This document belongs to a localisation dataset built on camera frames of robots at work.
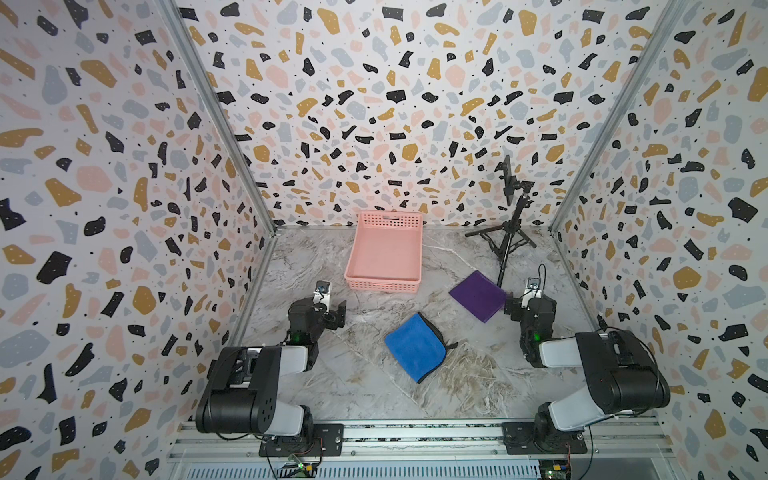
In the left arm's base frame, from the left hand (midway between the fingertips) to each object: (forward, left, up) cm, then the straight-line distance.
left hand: (333, 299), depth 92 cm
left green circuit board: (-42, +4, -8) cm, 43 cm away
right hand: (0, -62, +1) cm, 62 cm away
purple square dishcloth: (+7, -49, -9) cm, 50 cm away
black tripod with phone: (+30, -60, -6) cm, 67 cm away
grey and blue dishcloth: (-14, -26, -6) cm, 30 cm away
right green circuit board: (-43, -57, -8) cm, 72 cm away
